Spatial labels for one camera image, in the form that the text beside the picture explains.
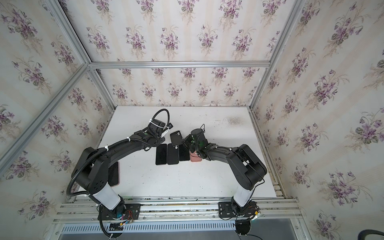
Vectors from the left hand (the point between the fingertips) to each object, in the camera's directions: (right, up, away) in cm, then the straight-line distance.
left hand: (157, 132), depth 91 cm
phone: (+23, -13, -10) cm, 29 cm away
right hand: (+14, -5, -2) cm, 15 cm away
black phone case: (+11, -4, +4) cm, 13 cm away
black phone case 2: (+10, -15, +2) cm, 18 cm away
